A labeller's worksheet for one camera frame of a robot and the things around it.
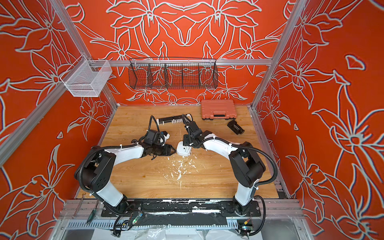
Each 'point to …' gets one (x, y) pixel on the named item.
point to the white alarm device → (182, 150)
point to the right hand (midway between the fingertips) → (185, 138)
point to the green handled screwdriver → (92, 214)
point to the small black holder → (235, 127)
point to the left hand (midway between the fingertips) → (173, 150)
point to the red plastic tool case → (218, 109)
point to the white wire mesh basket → (86, 78)
